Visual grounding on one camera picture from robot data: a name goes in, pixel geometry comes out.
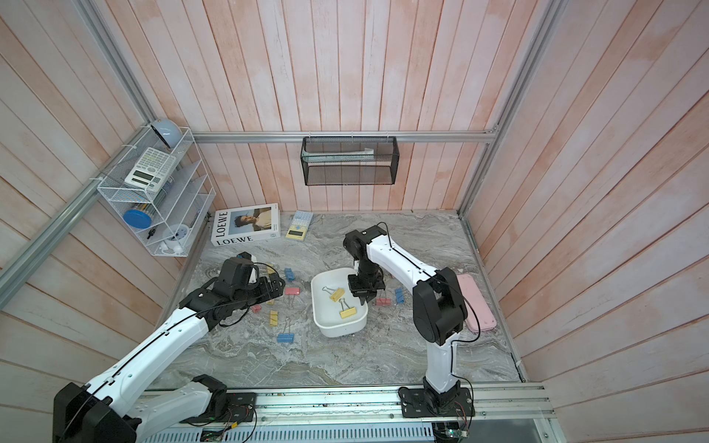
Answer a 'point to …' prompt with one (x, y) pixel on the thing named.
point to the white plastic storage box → (336, 311)
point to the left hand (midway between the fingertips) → (273, 290)
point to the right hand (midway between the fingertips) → (361, 299)
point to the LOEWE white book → (246, 223)
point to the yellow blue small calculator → (298, 226)
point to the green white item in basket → (307, 157)
